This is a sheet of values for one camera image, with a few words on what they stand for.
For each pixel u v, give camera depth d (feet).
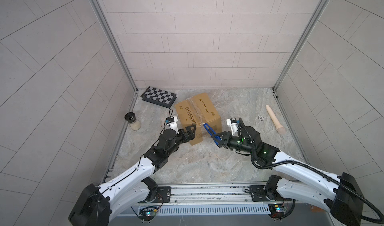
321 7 2.47
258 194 2.32
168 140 1.86
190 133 2.23
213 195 2.37
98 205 1.23
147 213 2.13
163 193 2.33
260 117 3.27
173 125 2.28
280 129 2.97
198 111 2.63
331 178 1.39
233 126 2.23
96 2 2.42
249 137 1.73
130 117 2.84
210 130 2.36
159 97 3.54
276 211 2.23
